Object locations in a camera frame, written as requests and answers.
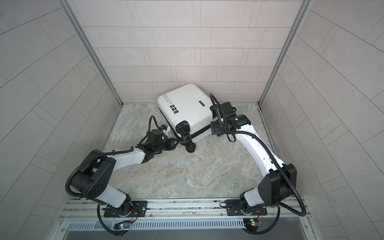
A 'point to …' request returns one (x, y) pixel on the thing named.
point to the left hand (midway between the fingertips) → (180, 139)
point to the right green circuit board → (252, 222)
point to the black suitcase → (188, 108)
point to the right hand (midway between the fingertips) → (217, 127)
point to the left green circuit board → (122, 225)
